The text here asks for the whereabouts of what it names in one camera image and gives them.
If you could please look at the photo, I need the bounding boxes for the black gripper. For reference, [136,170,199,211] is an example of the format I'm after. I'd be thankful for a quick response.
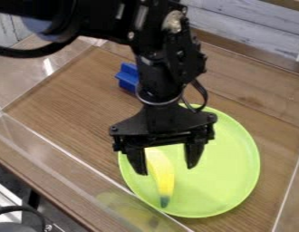
[108,102,219,177]

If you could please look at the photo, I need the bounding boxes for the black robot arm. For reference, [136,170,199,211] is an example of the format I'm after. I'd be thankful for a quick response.
[0,0,218,175]

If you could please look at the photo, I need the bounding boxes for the yellow toy banana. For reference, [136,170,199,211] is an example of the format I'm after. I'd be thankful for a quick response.
[147,149,175,208]

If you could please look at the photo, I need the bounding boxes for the green round plate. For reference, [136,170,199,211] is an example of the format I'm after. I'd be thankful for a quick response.
[119,107,262,218]

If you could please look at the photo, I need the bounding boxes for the blue plastic block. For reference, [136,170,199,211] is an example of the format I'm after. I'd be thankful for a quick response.
[115,63,139,93]

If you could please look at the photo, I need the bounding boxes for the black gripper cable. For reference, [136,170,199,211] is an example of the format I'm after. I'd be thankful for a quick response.
[179,79,210,113]

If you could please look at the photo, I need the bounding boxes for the clear acrylic front wall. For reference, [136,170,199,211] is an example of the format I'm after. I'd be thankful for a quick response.
[0,111,194,232]

